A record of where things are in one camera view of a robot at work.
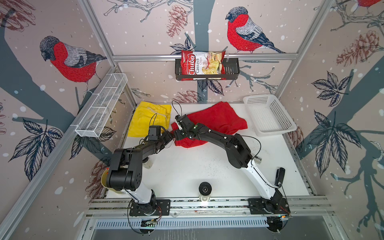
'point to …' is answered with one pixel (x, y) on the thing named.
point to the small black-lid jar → (147, 163)
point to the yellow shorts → (147, 114)
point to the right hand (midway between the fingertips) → (176, 136)
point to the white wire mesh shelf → (101, 104)
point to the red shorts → (220, 116)
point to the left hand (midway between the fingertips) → (170, 136)
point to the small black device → (280, 174)
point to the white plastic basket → (268, 116)
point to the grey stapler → (257, 159)
